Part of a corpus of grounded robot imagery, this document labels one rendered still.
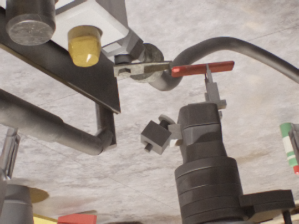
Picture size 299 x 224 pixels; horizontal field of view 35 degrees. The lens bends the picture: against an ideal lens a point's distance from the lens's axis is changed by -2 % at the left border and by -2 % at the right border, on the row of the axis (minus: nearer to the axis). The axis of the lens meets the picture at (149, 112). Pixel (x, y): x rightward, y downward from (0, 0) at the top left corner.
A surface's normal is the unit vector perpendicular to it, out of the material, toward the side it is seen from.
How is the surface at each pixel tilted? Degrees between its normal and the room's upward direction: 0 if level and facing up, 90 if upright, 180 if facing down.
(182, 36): 0
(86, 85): 90
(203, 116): 90
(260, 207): 90
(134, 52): 60
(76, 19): 0
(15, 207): 95
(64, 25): 0
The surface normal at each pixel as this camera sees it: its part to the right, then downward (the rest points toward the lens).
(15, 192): 0.63, -0.46
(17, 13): -0.34, -0.33
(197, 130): 0.06, -0.07
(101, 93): 0.88, -0.30
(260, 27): 0.14, 0.91
